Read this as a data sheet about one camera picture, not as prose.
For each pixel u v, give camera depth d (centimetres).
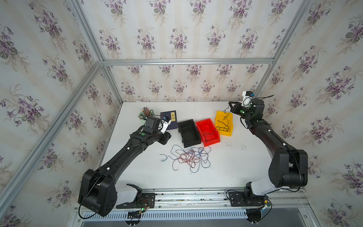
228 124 101
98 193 39
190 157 88
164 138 73
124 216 70
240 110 75
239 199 73
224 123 105
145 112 95
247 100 74
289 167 44
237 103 75
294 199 75
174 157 86
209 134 100
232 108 79
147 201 73
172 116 111
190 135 108
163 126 69
